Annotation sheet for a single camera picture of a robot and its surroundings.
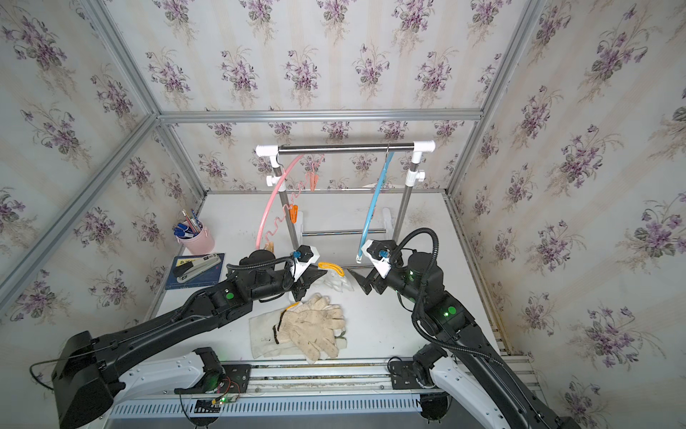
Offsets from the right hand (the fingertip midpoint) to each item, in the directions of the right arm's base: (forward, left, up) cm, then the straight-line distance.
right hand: (369, 254), depth 68 cm
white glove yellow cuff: (-4, +9, -6) cm, 11 cm away
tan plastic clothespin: (+1, +26, +1) cm, 26 cm away
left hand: (-3, +11, -5) cm, 12 cm away
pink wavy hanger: (+16, +23, +3) cm, 28 cm away
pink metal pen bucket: (+15, +59, -19) cm, 64 cm away
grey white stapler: (+7, +59, -22) cm, 63 cm away
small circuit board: (-31, +42, -29) cm, 60 cm away
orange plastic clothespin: (+15, +22, -2) cm, 27 cm away
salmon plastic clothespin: (+54, +22, -23) cm, 63 cm away
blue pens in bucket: (+20, +63, -17) cm, 69 cm away
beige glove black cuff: (-11, +16, -24) cm, 31 cm away
